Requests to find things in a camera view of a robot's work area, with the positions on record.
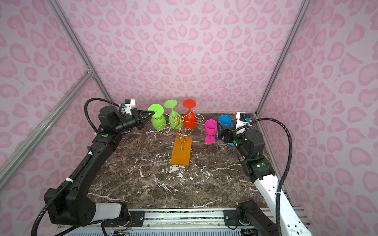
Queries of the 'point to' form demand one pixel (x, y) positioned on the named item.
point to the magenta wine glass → (210, 129)
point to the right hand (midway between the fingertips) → (225, 121)
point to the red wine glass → (189, 120)
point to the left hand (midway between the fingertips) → (154, 110)
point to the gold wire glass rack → (181, 131)
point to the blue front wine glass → (232, 144)
